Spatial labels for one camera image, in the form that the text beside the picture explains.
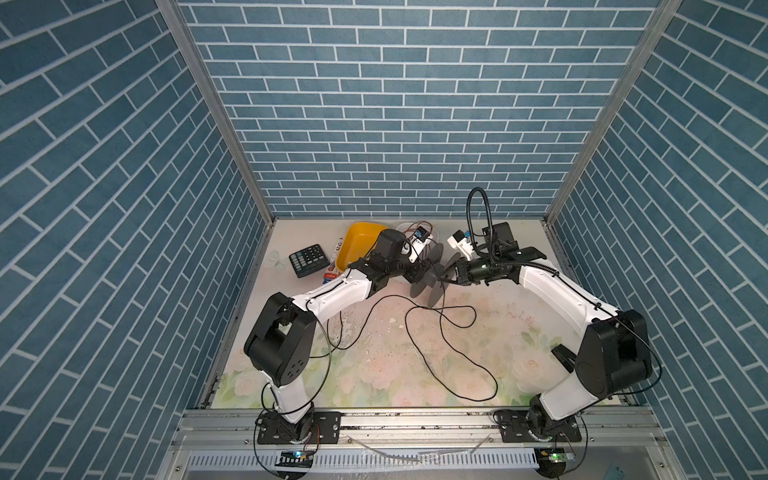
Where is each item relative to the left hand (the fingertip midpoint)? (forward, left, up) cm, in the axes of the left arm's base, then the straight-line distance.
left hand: (425, 258), depth 87 cm
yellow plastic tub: (+19, +23, -15) cm, 34 cm away
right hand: (-7, -3, +2) cm, 8 cm away
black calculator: (+11, +39, -16) cm, 44 cm away
